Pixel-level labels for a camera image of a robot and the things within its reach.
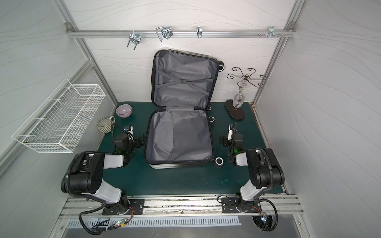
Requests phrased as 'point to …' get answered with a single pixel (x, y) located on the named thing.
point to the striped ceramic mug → (104, 124)
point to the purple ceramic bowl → (124, 110)
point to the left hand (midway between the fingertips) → (137, 135)
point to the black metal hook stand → (247, 77)
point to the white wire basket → (59, 123)
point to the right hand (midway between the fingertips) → (231, 133)
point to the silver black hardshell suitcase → (179, 129)
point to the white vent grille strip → (101, 223)
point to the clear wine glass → (238, 99)
